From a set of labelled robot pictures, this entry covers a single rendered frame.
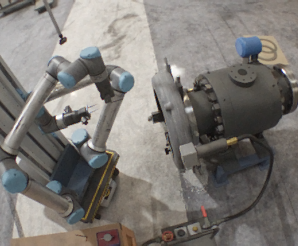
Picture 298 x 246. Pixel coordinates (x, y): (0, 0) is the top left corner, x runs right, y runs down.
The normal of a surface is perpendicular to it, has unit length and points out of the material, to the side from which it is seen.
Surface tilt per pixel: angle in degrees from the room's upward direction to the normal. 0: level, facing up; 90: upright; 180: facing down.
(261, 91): 33
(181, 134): 51
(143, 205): 0
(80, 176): 0
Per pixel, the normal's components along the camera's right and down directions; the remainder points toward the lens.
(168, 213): -0.15, -0.59
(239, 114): 0.10, 0.26
